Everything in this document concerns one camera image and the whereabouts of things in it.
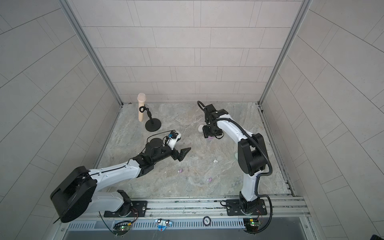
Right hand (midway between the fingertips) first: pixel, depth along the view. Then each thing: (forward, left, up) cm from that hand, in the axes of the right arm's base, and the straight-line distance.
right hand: (209, 134), depth 91 cm
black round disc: (-43, +5, -7) cm, 44 cm away
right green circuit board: (-46, -15, -8) cm, 49 cm away
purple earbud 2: (-25, +2, -6) cm, 26 cm away
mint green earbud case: (-12, -15, -6) cm, 20 cm away
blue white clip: (-43, +25, -4) cm, 50 cm away
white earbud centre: (-15, -2, -7) cm, 16 cm away
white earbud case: (+7, +5, -4) cm, 10 cm away
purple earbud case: (-7, +1, +7) cm, 10 cm away
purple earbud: (-19, +18, -6) cm, 27 cm away
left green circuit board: (-44, +43, -4) cm, 62 cm away
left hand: (-9, +13, +7) cm, 17 cm away
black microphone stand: (+12, +38, -3) cm, 40 cm away
